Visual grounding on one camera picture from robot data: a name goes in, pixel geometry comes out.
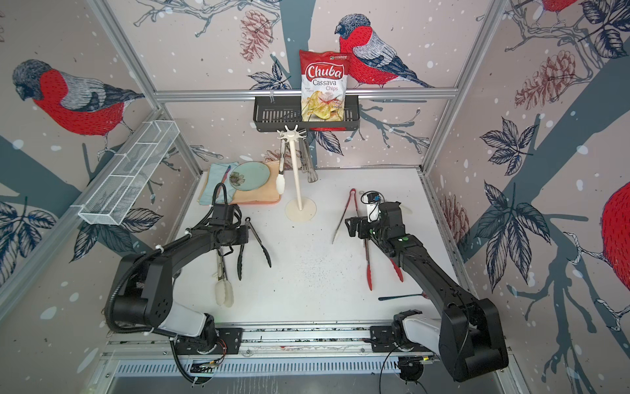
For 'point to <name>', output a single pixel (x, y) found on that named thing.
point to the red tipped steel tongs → (369, 272)
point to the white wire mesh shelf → (129, 176)
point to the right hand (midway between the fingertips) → (357, 217)
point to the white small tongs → (280, 179)
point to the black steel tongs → (241, 249)
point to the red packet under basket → (327, 129)
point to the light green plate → (249, 176)
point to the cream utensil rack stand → (300, 209)
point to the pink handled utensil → (224, 179)
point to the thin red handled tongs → (352, 190)
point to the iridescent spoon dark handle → (423, 294)
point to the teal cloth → (215, 176)
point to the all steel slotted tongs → (312, 175)
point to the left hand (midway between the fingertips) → (249, 228)
